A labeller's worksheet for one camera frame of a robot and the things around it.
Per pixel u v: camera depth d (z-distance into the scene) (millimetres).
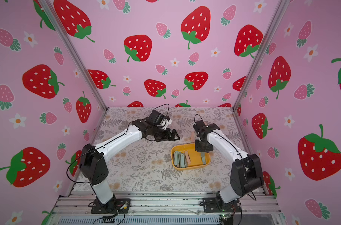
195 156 909
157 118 670
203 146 712
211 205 731
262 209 730
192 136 1035
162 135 718
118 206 715
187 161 894
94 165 448
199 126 687
